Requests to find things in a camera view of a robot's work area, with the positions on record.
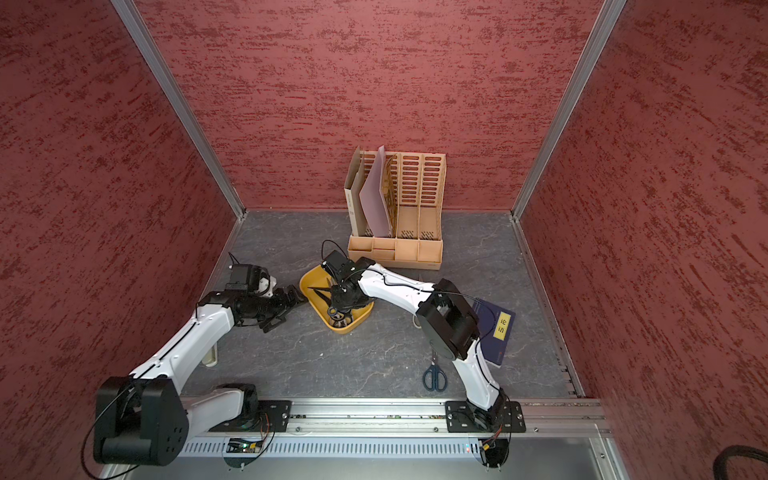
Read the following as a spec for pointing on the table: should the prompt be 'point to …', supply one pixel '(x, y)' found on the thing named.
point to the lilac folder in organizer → (371, 199)
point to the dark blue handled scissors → (435, 376)
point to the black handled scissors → (337, 318)
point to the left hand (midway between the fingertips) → (297, 313)
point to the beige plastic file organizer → (413, 187)
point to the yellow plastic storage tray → (319, 276)
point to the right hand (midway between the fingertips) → (344, 309)
